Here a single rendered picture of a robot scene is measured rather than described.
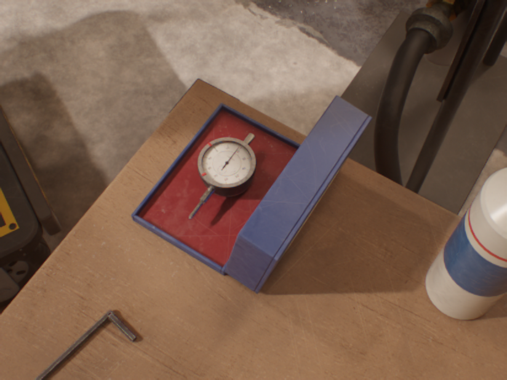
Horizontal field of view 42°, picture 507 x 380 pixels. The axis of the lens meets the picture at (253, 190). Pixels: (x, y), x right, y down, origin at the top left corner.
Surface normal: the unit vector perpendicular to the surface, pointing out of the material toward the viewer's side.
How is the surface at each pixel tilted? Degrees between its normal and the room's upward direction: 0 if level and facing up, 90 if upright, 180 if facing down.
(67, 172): 0
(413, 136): 0
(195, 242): 0
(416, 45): 15
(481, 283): 90
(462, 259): 90
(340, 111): 9
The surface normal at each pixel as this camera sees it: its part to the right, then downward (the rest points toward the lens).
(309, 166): 0.14, -0.38
